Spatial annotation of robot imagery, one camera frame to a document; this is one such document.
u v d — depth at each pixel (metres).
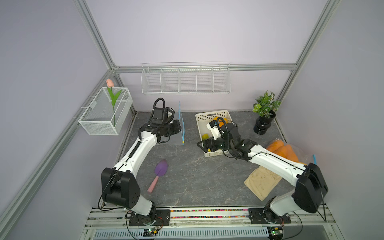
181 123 0.86
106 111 0.83
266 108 0.86
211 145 0.69
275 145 0.93
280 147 0.92
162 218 0.74
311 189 0.42
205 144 0.70
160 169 0.91
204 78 1.05
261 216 0.73
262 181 0.85
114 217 0.75
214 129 0.72
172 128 0.74
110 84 0.79
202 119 1.12
